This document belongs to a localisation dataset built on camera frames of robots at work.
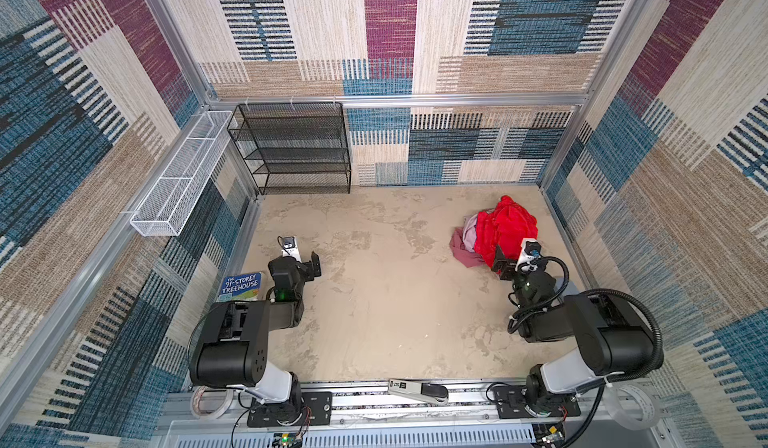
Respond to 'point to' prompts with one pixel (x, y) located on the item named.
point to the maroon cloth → (459, 251)
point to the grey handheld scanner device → (419, 389)
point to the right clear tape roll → (651, 404)
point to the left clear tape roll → (208, 415)
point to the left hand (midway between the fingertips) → (297, 250)
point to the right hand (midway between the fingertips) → (513, 249)
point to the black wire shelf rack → (294, 147)
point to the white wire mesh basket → (179, 181)
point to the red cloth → (504, 228)
